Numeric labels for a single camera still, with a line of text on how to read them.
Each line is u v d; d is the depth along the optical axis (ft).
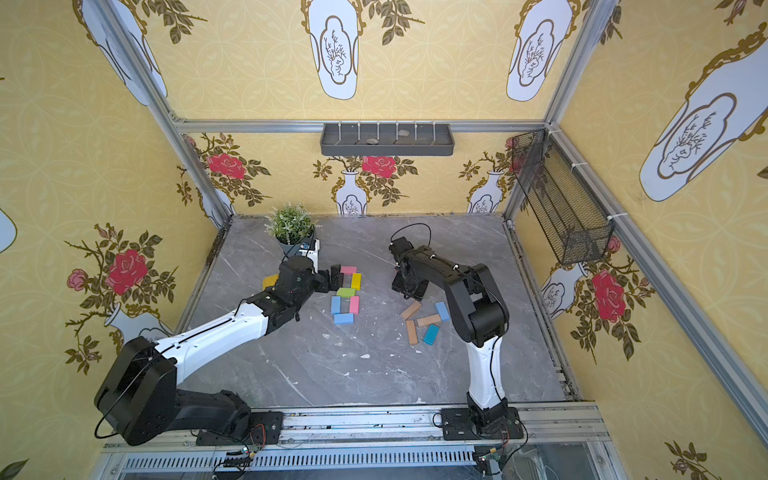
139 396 1.35
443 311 3.10
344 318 3.04
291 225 3.11
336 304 3.12
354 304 3.12
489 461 2.39
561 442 2.51
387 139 3.02
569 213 2.78
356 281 3.30
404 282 2.77
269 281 3.35
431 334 2.94
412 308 3.11
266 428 2.39
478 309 1.75
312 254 2.45
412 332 2.95
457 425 2.43
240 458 2.36
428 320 3.04
